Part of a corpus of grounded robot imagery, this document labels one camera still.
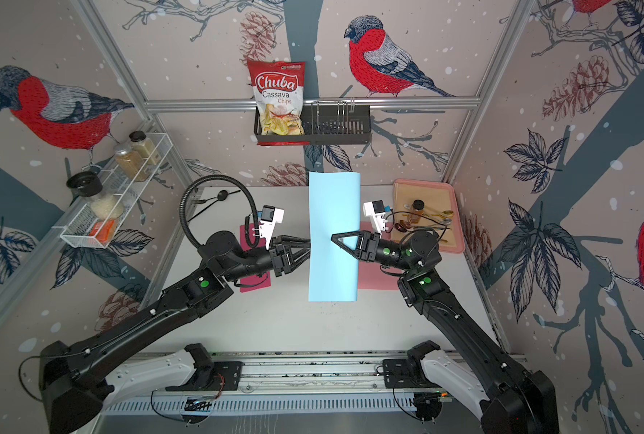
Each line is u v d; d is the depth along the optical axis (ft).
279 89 2.68
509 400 1.23
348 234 1.96
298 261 1.86
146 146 2.66
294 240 2.01
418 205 3.31
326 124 3.51
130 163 2.46
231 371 2.45
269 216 1.82
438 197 3.91
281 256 1.76
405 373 2.39
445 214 3.53
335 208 2.05
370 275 1.90
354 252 1.91
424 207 3.34
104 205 2.23
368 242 1.87
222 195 3.89
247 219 2.00
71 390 1.24
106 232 2.18
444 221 3.52
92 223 2.29
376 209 1.98
